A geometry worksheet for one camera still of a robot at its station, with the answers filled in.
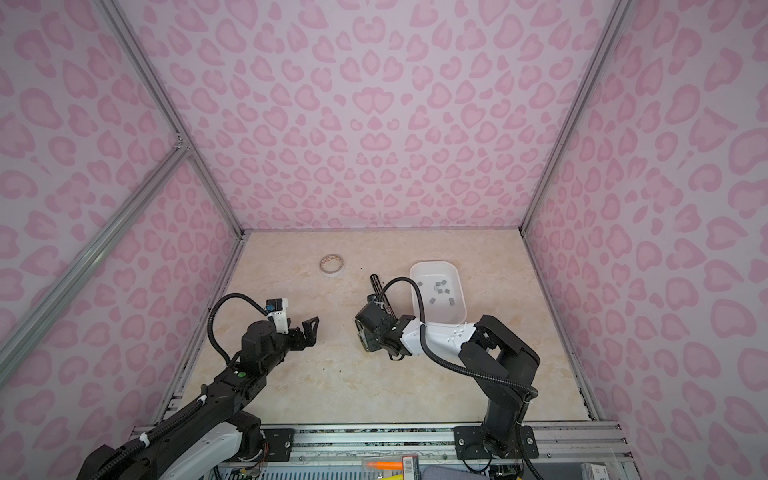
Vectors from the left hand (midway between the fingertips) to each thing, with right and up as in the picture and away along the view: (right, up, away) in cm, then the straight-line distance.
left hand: (306, 315), depth 84 cm
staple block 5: (+43, +5, +18) cm, 47 cm away
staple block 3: (+39, +6, +18) cm, 43 cm away
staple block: (+40, +7, +19) cm, 45 cm away
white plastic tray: (+42, 0, +12) cm, 44 cm away
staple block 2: (+42, +8, +20) cm, 47 cm away
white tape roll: (+2, +13, +25) cm, 29 cm away
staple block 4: (+40, +5, +17) cm, 44 cm away
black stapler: (+19, +6, +16) cm, 26 cm away
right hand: (+19, -6, +5) cm, 21 cm away
